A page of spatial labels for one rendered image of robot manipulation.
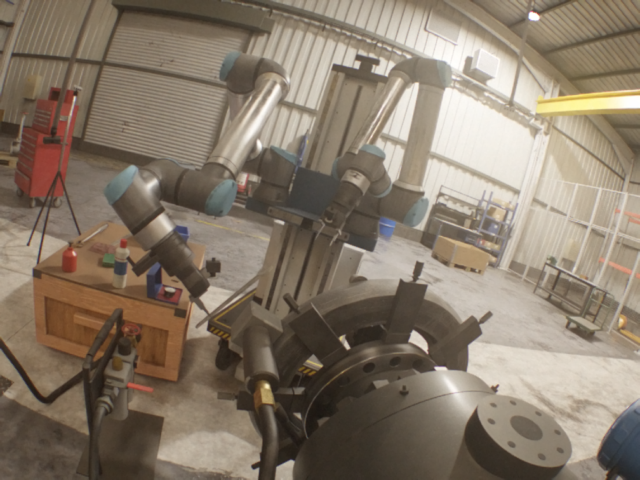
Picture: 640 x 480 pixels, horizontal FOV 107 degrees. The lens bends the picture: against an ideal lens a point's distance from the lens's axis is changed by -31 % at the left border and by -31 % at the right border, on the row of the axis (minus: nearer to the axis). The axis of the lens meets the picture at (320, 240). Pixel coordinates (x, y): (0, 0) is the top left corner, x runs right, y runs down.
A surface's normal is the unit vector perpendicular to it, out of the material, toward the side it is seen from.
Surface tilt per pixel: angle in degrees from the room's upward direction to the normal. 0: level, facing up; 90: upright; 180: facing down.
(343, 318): 90
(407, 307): 90
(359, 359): 36
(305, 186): 90
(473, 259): 90
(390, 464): 46
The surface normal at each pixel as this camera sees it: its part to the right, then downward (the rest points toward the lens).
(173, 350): 0.22, 0.27
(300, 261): -0.22, 0.14
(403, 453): -0.38, -0.86
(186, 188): 0.02, 0.13
